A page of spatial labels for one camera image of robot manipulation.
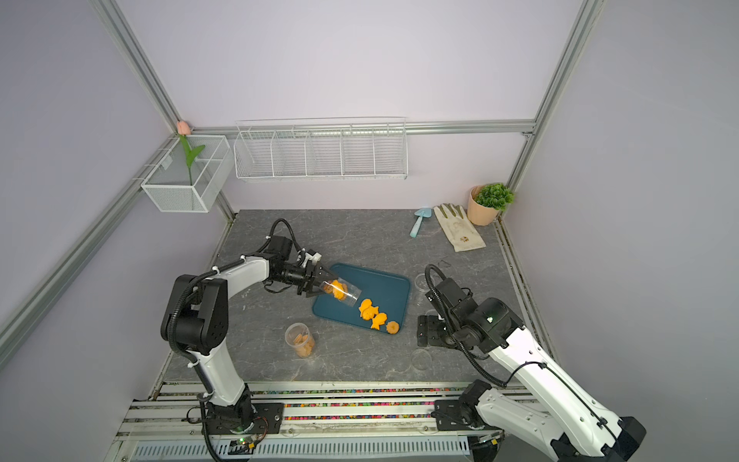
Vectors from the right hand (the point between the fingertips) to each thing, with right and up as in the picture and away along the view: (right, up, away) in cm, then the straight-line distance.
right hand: (432, 332), depth 71 cm
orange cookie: (-18, +2, +22) cm, 29 cm away
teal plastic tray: (-10, +5, +25) cm, 28 cm away
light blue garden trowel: (+4, +34, +49) cm, 59 cm away
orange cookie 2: (-16, 0, +20) cm, 26 cm away
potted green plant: (+27, +38, +37) cm, 59 cm away
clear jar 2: (-37, -5, +13) cm, 40 cm away
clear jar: (-25, +8, +15) cm, 30 cm away
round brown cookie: (-9, -4, +18) cm, 20 cm away
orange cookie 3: (-14, -2, +18) cm, 23 cm away
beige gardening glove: (+20, +26, +45) cm, 55 cm away
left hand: (-27, +10, +15) cm, 33 cm away
